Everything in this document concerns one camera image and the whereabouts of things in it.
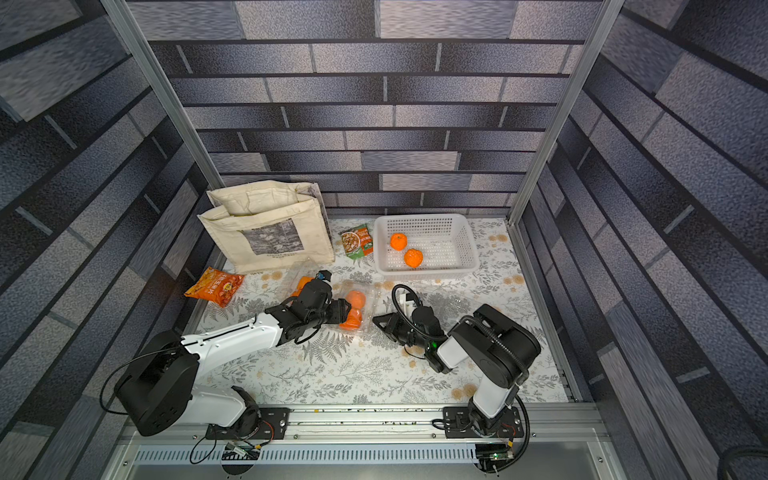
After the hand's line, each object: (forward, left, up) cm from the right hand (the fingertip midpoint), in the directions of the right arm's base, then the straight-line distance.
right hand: (370, 319), depth 86 cm
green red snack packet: (+33, +8, -3) cm, 34 cm away
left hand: (+3, +7, +2) cm, 8 cm away
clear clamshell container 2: (+21, +28, -5) cm, 36 cm away
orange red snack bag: (+11, +51, 0) cm, 53 cm away
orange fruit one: (+7, +5, 0) cm, 8 cm away
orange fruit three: (+32, -8, -1) cm, 33 cm away
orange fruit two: (0, +5, 0) cm, 5 cm away
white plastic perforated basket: (+33, -18, -5) cm, 38 cm away
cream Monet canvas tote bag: (+20, +33, +19) cm, 43 cm away
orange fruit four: (+23, -13, 0) cm, 27 cm away
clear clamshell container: (+12, 0, -4) cm, 12 cm away
